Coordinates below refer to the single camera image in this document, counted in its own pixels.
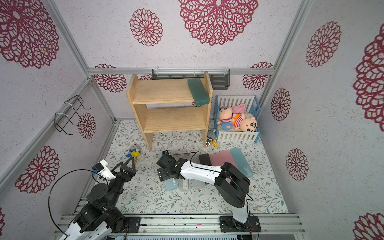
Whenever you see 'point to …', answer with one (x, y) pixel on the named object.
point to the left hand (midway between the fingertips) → (130, 160)
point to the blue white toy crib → (252, 105)
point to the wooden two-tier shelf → (167, 105)
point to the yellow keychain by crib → (211, 138)
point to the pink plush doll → (225, 115)
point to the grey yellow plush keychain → (135, 151)
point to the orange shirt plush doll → (246, 124)
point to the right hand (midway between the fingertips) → (169, 170)
